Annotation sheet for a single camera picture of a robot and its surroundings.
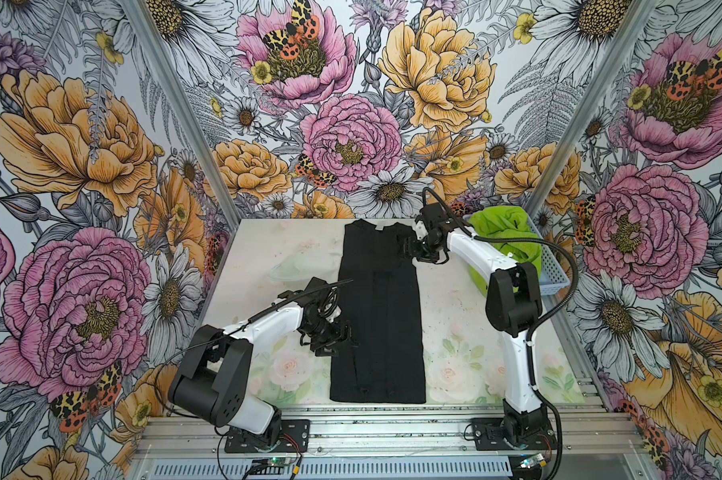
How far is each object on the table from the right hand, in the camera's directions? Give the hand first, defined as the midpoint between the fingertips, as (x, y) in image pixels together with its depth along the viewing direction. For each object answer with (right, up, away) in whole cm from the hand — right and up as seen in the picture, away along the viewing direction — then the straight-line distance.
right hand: (410, 262), depth 99 cm
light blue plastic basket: (+48, -5, +2) cm, 48 cm away
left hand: (-20, -25, -17) cm, 36 cm away
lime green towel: (+37, +14, +11) cm, 41 cm away
